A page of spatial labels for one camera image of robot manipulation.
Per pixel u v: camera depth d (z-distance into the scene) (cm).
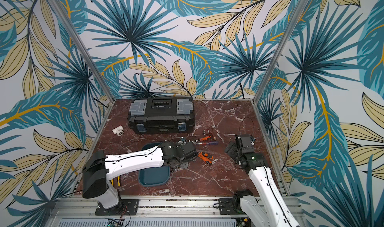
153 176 83
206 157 87
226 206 73
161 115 88
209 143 95
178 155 57
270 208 42
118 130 98
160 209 74
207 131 98
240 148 58
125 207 73
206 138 97
